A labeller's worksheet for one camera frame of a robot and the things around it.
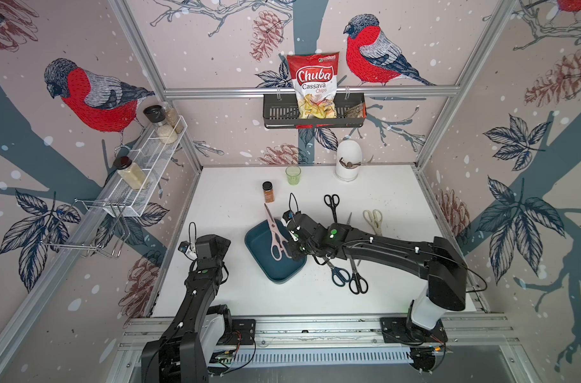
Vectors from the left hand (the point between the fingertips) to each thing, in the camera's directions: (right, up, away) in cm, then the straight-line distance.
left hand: (221, 238), depth 88 cm
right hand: (+25, -1, -8) cm, 27 cm away
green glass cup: (+27, +26, +25) cm, 45 cm away
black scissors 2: (+50, -16, -5) cm, 53 cm away
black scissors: (+45, +13, +19) cm, 51 cm away
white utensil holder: (+54, +32, +27) cm, 69 cm away
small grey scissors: (+51, +6, +14) cm, 53 cm away
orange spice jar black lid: (+16, +16, +15) cm, 27 cm away
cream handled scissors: (+62, +5, +13) cm, 64 cm away
